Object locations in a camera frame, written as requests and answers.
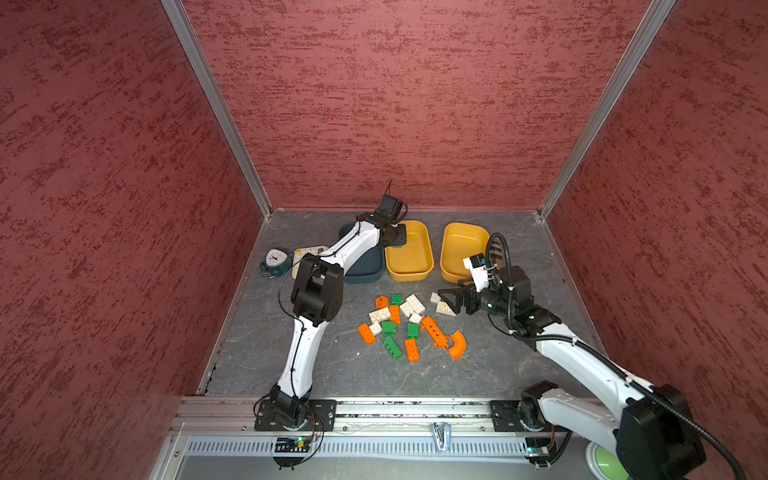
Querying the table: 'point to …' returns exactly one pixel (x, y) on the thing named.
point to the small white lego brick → (376, 328)
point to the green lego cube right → (412, 331)
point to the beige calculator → (300, 252)
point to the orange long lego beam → (433, 331)
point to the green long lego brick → (392, 347)
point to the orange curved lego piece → (459, 345)
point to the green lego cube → (388, 327)
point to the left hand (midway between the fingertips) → (398, 241)
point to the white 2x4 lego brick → (412, 304)
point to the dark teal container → (370, 269)
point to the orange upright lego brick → (394, 311)
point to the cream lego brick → (380, 315)
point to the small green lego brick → (396, 299)
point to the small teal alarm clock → (276, 262)
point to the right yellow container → (457, 242)
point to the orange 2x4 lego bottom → (412, 351)
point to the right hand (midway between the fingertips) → (448, 293)
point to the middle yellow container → (413, 261)
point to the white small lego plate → (415, 318)
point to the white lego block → (406, 307)
